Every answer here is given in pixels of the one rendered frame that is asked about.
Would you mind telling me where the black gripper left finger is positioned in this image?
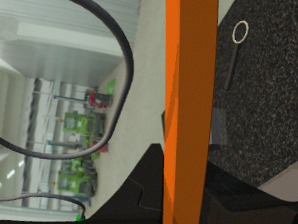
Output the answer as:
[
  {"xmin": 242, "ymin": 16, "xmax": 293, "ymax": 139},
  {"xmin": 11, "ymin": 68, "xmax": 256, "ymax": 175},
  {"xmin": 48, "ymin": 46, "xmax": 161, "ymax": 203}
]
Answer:
[{"xmin": 0, "ymin": 143, "xmax": 165, "ymax": 224}]

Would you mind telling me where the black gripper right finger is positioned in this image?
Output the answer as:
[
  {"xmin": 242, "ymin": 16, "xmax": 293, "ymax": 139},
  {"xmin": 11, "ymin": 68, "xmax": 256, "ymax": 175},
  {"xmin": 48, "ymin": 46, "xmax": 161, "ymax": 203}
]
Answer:
[{"xmin": 200, "ymin": 161, "xmax": 298, "ymax": 224}]

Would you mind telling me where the orange handle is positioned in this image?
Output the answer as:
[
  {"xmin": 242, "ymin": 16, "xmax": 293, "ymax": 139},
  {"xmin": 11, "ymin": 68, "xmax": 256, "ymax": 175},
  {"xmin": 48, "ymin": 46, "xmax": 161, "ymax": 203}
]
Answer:
[{"xmin": 162, "ymin": 0, "xmax": 220, "ymax": 224}]

